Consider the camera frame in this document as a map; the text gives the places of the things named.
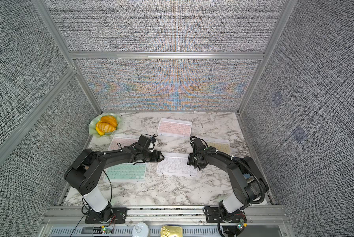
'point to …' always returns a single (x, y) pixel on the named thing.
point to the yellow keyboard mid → (221, 145)
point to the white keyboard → (176, 163)
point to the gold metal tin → (171, 231)
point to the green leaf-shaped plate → (92, 127)
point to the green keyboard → (127, 172)
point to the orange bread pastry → (108, 124)
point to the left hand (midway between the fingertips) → (163, 157)
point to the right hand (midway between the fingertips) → (190, 159)
